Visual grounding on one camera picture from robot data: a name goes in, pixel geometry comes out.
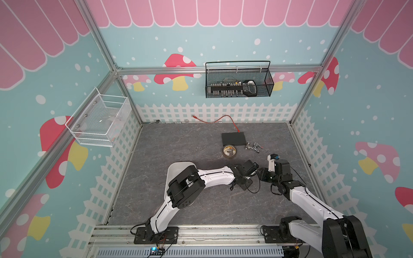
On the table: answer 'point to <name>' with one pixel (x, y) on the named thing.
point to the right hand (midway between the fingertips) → (259, 169)
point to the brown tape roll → (229, 150)
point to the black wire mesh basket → (256, 82)
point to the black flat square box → (233, 138)
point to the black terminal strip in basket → (227, 89)
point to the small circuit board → (154, 249)
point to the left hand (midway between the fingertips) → (244, 182)
